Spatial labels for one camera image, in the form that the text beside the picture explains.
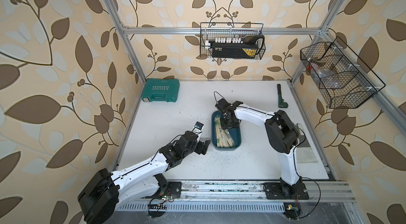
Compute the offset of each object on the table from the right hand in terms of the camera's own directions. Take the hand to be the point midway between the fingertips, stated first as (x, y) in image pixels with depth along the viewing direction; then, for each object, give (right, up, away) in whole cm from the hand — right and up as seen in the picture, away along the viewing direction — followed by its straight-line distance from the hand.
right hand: (226, 126), depth 96 cm
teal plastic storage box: (+5, -3, -2) cm, 6 cm away
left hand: (-14, -3, -14) cm, 20 cm away
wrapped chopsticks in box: (-2, -5, -7) cm, 9 cm away
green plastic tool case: (-41, +24, +15) cm, 50 cm away
